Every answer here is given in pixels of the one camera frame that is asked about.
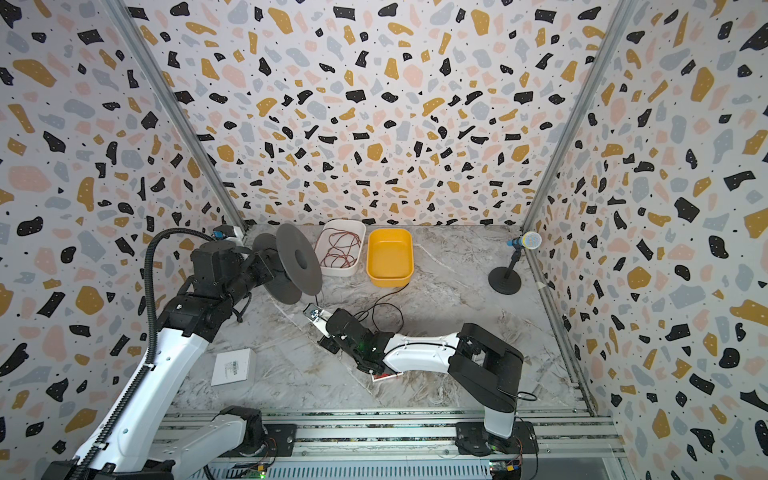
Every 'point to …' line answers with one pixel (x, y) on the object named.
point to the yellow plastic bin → (390, 257)
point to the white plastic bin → (357, 226)
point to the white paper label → (235, 366)
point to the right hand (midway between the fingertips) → (315, 315)
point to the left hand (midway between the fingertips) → (267, 250)
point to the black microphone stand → (505, 280)
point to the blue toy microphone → (530, 240)
